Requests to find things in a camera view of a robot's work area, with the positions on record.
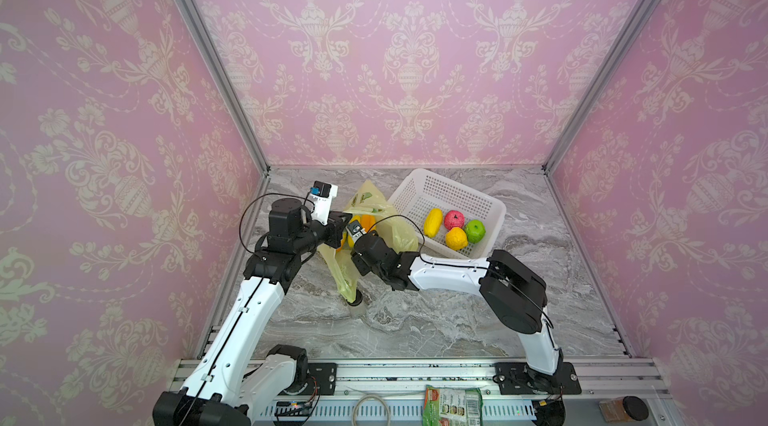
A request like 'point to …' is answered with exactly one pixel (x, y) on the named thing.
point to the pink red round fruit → (454, 219)
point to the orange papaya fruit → (367, 221)
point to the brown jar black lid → (624, 409)
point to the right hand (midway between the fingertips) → (360, 245)
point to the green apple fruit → (475, 231)
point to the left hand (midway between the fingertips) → (351, 216)
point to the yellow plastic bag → (370, 212)
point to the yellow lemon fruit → (433, 222)
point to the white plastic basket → (428, 190)
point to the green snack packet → (452, 406)
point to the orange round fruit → (456, 239)
